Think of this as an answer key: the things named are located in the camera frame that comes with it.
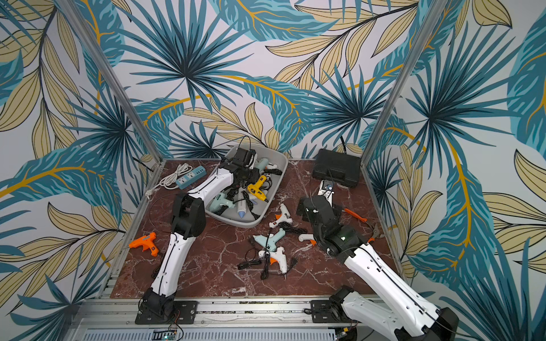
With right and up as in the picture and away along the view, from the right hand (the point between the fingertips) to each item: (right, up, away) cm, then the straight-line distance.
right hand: (315, 201), depth 74 cm
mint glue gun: (-38, -1, +21) cm, 44 cm away
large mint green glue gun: (-21, +16, +33) cm, 42 cm away
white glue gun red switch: (-9, -9, +21) cm, 25 cm away
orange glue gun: (-68, -18, +14) cm, 71 cm away
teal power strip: (-58, +9, +34) cm, 68 cm away
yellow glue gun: (-24, +3, +27) cm, 36 cm away
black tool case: (+21, +14, +39) cm, 46 cm away
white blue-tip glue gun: (-29, -4, +21) cm, 37 cm away
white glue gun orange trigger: (-14, -24, +11) cm, 30 cm away
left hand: (-24, +10, +30) cm, 40 cm away
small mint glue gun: (-15, -18, +15) cm, 28 cm away
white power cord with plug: (-66, +7, +33) cm, 74 cm away
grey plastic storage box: (-23, -6, +26) cm, 35 cm away
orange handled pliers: (+28, -14, +16) cm, 35 cm away
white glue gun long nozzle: (-1, -16, +15) cm, 22 cm away
